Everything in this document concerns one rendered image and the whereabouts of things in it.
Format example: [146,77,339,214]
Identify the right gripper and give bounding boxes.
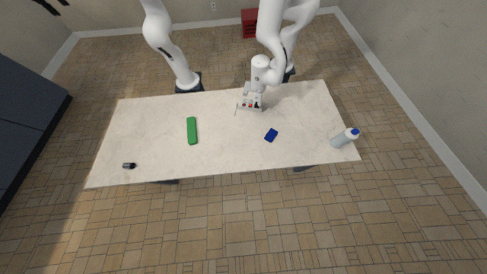
[32,0,70,16]

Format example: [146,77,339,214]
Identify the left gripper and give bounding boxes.
[253,91,263,108]

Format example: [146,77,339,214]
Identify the white bottle with blue cap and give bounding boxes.
[329,128,360,148]

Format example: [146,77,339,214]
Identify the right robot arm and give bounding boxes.
[139,0,199,90]

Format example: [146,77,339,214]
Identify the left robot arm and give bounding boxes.
[243,0,320,97]

